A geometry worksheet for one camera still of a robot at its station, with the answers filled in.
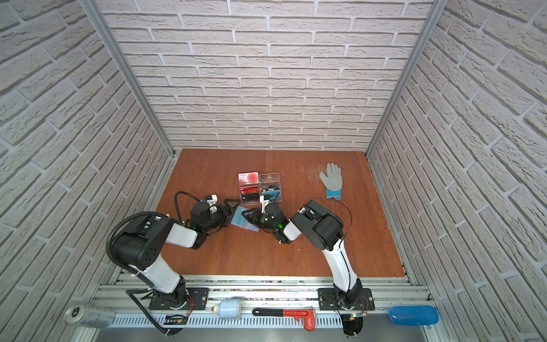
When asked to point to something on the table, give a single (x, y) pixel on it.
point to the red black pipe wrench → (308, 315)
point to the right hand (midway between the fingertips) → (242, 214)
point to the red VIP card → (250, 189)
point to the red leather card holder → (260, 230)
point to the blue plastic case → (414, 315)
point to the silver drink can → (89, 316)
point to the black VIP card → (250, 197)
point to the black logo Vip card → (271, 187)
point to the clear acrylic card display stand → (266, 179)
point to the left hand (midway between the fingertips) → (240, 204)
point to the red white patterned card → (248, 178)
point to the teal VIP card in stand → (273, 195)
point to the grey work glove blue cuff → (332, 181)
